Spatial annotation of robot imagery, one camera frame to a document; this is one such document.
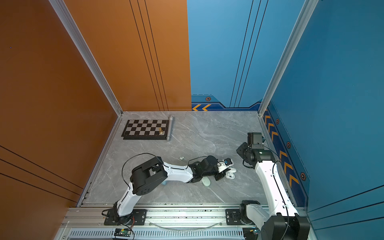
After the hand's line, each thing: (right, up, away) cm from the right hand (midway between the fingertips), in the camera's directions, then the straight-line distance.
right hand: (239, 150), depth 81 cm
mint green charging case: (-18, -18, +1) cm, 25 cm away
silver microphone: (-43, +12, +27) cm, 52 cm away
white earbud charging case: (-4, -14, +3) cm, 15 cm away
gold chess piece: (-48, +10, +21) cm, 53 cm away
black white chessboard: (-60, +10, +24) cm, 66 cm away
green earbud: (-33, -7, +13) cm, 36 cm away
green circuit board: (-60, -38, -9) cm, 72 cm away
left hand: (-4, -10, +4) cm, 12 cm away
